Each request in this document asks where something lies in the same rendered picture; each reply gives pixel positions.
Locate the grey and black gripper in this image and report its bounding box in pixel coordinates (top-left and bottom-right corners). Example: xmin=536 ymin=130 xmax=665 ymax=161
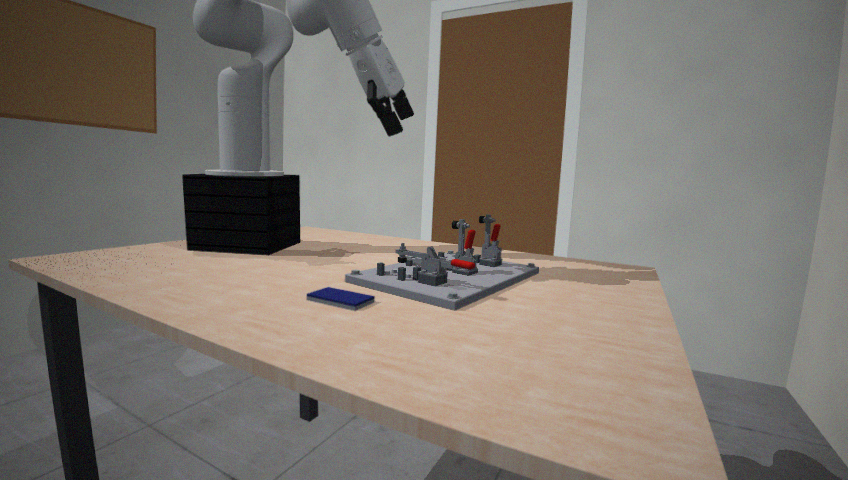
xmin=345 ymin=35 xmax=414 ymax=136

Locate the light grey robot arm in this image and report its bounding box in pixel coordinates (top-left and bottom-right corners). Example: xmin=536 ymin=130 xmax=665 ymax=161
xmin=193 ymin=0 xmax=382 ymax=176

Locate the blue rectangular block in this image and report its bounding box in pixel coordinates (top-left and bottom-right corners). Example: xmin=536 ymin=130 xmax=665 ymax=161
xmin=307 ymin=287 xmax=375 ymax=311

